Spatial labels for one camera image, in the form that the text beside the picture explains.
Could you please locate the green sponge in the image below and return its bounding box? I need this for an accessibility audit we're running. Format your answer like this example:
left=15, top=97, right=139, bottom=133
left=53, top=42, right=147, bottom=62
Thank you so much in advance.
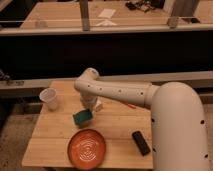
left=73, top=109, right=93, bottom=127

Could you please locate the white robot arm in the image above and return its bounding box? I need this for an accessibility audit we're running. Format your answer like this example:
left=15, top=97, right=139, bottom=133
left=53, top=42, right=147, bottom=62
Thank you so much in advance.
left=74, top=68, right=211, bottom=171

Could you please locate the small white object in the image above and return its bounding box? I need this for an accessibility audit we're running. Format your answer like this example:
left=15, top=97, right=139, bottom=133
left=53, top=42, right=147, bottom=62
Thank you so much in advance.
left=95, top=99, right=103, bottom=112

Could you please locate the orange pen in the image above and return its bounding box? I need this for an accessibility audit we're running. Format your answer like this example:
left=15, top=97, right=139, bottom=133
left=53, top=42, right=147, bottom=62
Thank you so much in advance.
left=125, top=103, right=136, bottom=109

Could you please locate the orange plate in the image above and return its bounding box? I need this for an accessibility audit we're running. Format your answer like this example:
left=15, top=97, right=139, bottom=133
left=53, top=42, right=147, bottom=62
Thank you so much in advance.
left=67, top=129, right=106, bottom=170

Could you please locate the black rectangular block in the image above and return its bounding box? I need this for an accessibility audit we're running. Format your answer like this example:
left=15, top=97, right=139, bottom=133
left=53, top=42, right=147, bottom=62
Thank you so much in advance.
left=132, top=131, right=151, bottom=156

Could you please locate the folded white paper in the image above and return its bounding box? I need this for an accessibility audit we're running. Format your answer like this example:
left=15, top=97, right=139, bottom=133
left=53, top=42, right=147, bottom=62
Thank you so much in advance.
left=95, top=20, right=117, bottom=26

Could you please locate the white paper sheet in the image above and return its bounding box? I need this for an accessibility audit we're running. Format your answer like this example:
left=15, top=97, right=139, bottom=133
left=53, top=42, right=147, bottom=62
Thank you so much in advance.
left=99, top=9, right=116, bottom=19

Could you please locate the small clear glass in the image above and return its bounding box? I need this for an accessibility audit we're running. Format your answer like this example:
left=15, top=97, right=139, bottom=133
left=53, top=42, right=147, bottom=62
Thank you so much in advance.
left=35, top=18, right=47, bottom=28

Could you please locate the grey metal beam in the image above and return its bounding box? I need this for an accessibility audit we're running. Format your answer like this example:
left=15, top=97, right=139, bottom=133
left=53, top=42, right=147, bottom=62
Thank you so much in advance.
left=167, top=0, right=200, bottom=29

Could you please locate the grey metal post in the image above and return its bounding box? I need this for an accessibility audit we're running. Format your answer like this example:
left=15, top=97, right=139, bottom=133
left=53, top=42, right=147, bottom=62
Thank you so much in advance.
left=79, top=0, right=90, bottom=31

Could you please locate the black cable bundle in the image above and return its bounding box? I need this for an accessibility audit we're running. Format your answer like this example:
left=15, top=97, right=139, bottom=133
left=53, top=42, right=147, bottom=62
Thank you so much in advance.
left=125, top=0, right=158, bottom=13

